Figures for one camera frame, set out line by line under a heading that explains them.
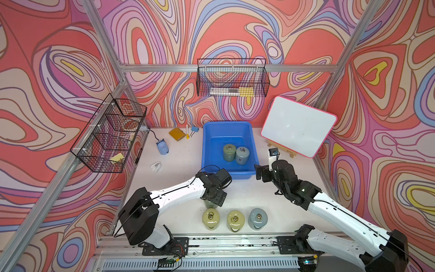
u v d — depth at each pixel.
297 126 0.90
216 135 1.15
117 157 0.72
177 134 1.15
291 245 0.72
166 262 0.71
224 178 0.65
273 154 0.65
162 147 1.02
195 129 1.19
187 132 1.16
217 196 0.73
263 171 0.68
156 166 0.98
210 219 0.73
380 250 0.39
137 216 0.42
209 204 0.82
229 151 0.96
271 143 1.07
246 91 0.86
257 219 0.73
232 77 0.97
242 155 0.96
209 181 0.59
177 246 0.73
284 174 0.56
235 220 0.72
